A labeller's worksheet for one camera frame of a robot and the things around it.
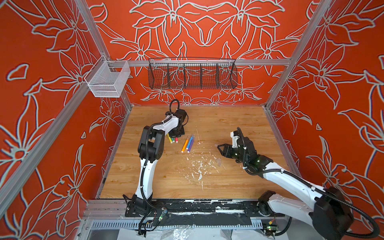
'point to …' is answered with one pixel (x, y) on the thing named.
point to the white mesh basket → (108, 78)
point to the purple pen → (191, 144)
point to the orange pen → (185, 145)
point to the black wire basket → (191, 73)
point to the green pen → (173, 140)
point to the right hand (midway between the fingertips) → (218, 146)
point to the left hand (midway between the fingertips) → (177, 134)
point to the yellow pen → (170, 140)
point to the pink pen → (176, 140)
